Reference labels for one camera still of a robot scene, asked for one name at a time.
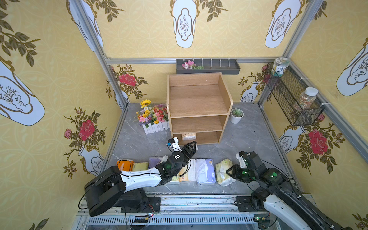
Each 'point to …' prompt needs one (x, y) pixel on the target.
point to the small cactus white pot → (236, 115)
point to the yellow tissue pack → (175, 180)
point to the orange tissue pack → (125, 165)
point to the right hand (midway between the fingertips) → (228, 171)
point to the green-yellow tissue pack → (141, 166)
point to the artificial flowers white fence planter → (153, 118)
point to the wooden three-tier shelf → (199, 104)
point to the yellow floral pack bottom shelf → (223, 178)
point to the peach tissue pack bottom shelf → (189, 136)
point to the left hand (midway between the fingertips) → (191, 143)
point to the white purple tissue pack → (205, 173)
